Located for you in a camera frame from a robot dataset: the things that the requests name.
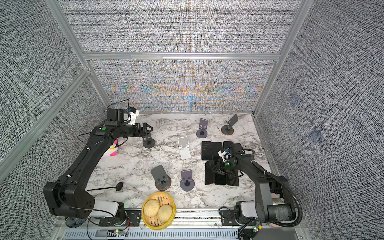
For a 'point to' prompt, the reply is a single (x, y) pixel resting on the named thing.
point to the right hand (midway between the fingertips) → (213, 169)
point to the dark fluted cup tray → (72, 222)
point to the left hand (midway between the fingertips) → (146, 128)
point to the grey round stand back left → (148, 142)
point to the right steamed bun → (164, 213)
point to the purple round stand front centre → (187, 183)
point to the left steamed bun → (151, 207)
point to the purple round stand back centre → (202, 132)
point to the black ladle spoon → (118, 187)
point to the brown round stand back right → (228, 129)
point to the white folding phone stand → (184, 147)
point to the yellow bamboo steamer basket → (154, 222)
